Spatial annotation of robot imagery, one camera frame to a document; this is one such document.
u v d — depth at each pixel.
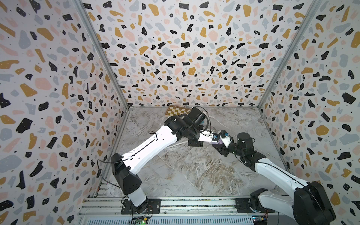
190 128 0.54
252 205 0.68
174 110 1.16
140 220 0.70
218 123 1.10
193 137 0.60
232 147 0.73
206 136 0.60
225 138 0.70
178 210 0.73
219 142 0.78
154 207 0.73
